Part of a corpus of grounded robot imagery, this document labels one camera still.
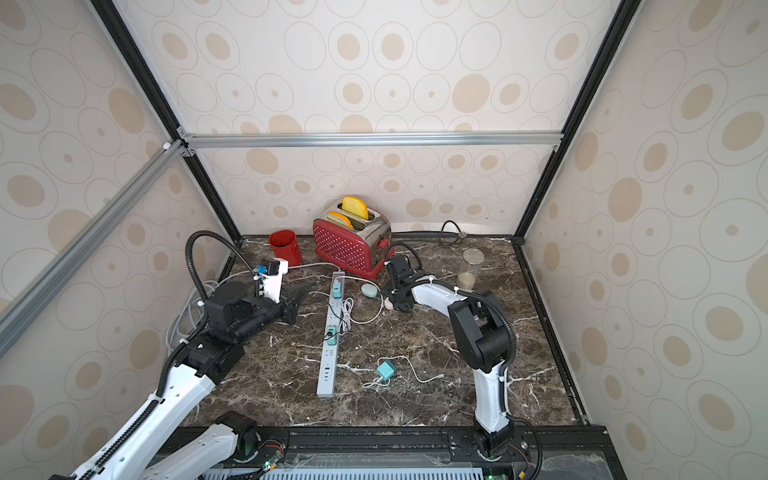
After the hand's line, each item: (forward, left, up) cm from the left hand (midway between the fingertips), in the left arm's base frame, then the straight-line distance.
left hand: (315, 286), depth 70 cm
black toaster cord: (+53, -42, -27) cm, 73 cm away
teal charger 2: (-2, -1, -26) cm, 26 cm away
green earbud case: (+17, -10, -26) cm, 33 cm away
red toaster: (+28, -5, -12) cm, 31 cm away
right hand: (+16, -20, -26) cm, 37 cm away
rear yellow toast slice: (+40, -5, -9) cm, 41 cm away
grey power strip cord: (+22, +46, -30) cm, 60 cm away
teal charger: (+15, 0, -23) cm, 28 cm away
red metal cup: (+30, +19, -19) cm, 40 cm away
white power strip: (-11, 0, -27) cm, 29 cm away
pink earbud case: (+10, -17, -25) cm, 32 cm away
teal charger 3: (-10, -17, -26) cm, 33 cm away
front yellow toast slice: (+34, -1, -9) cm, 35 cm away
